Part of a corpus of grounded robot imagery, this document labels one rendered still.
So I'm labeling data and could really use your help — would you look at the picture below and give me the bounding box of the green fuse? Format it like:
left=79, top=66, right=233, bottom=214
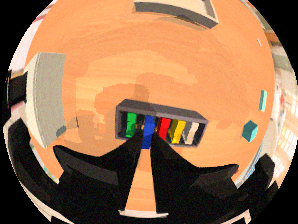
left=125, top=112, right=137, bottom=137

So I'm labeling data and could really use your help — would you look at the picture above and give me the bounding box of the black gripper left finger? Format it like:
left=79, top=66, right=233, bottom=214
left=52, top=131, right=144, bottom=212

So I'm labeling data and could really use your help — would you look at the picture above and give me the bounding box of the light teal block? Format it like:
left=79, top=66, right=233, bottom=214
left=258, top=89, right=267, bottom=112

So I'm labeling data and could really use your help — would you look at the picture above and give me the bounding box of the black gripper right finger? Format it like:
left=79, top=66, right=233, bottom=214
left=150, top=133, right=239, bottom=214

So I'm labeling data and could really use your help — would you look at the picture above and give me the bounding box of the red fuse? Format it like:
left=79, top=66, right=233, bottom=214
left=156, top=117, right=170, bottom=140

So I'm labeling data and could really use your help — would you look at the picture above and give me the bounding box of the teal cube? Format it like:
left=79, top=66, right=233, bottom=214
left=242, top=120, right=258, bottom=143

